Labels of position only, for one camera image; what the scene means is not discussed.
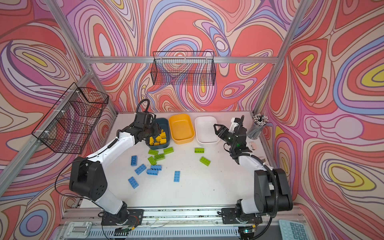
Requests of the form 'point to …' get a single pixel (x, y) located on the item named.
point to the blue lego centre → (177, 175)
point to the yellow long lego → (164, 137)
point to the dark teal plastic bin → (164, 124)
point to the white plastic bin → (205, 132)
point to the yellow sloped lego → (163, 141)
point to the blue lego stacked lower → (150, 171)
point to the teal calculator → (292, 230)
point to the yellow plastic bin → (182, 128)
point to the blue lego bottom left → (133, 182)
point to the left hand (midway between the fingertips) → (159, 127)
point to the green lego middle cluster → (159, 156)
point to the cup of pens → (255, 131)
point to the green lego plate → (205, 161)
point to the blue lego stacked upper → (158, 167)
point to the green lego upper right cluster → (168, 150)
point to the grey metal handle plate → (78, 229)
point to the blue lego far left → (134, 160)
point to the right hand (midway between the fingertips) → (216, 129)
